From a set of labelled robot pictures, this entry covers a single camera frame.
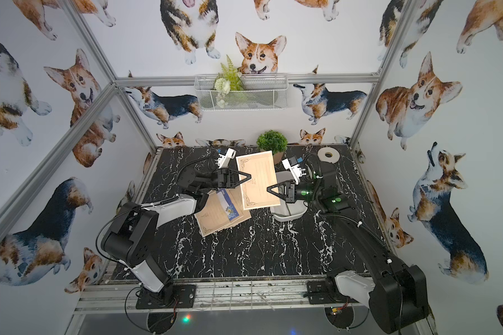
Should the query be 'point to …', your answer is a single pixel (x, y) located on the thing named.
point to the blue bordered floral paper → (230, 211)
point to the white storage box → (288, 211)
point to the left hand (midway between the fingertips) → (251, 180)
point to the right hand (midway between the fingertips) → (267, 190)
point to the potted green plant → (275, 142)
